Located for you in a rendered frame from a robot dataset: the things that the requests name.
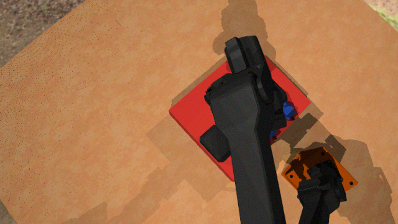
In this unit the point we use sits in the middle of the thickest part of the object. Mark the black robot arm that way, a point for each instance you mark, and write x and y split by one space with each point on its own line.
246 107

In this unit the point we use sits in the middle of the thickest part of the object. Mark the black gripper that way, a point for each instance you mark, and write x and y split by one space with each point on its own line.
216 144

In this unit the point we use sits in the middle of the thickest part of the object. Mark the red flat rectangular panel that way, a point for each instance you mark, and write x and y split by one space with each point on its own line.
194 116

